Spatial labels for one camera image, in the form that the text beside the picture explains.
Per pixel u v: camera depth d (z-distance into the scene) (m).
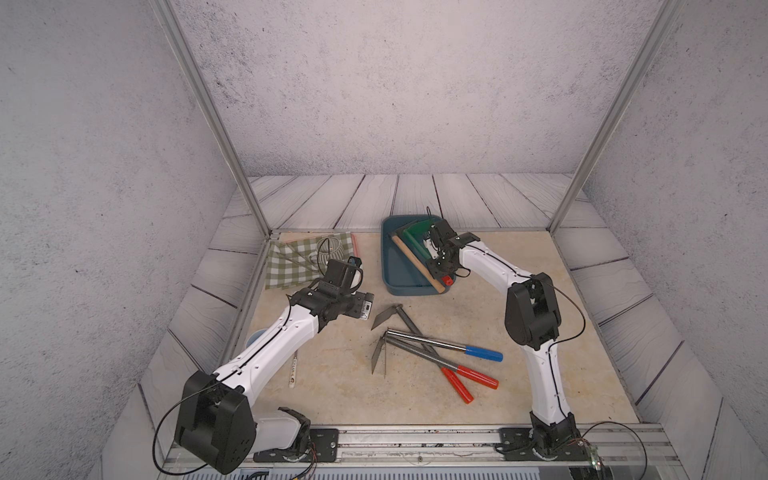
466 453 0.73
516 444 0.73
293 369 0.85
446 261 0.79
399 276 1.14
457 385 0.81
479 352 0.89
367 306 0.76
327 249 1.12
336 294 0.62
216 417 0.40
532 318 0.57
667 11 0.70
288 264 1.11
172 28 0.72
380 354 0.88
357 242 1.19
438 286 0.94
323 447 0.73
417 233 1.14
